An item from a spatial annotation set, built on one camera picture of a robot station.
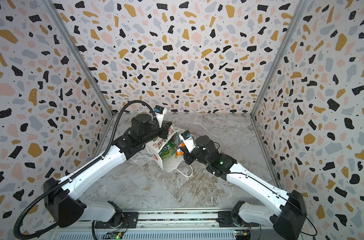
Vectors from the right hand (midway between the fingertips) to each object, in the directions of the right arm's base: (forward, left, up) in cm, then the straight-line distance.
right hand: (179, 145), depth 71 cm
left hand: (+10, +4, +7) cm, 13 cm away
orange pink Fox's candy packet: (-2, 0, -4) cm, 5 cm away
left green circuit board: (-34, +30, -26) cm, 52 cm away
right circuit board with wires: (-33, -31, -28) cm, 53 cm away
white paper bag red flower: (+5, +14, -8) cm, 17 cm away
